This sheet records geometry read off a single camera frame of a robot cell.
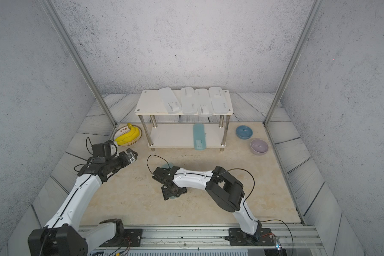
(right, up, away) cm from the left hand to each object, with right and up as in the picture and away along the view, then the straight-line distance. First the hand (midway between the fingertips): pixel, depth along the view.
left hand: (133, 156), depth 83 cm
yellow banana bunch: (-11, +11, +25) cm, 29 cm away
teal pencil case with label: (+34, +10, +22) cm, 42 cm away
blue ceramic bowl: (+66, +13, +31) cm, 74 cm away
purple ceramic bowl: (+72, +3, +21) cm, 75 cm away
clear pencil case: (+45, +28, +1) cm, 53 cm away
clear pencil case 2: (+19, +28, +1) cm, 34 cm away
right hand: (+20, -21, +3) cm, 29 cm away
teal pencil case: (+13, -8, +18) cm, 24 cm away
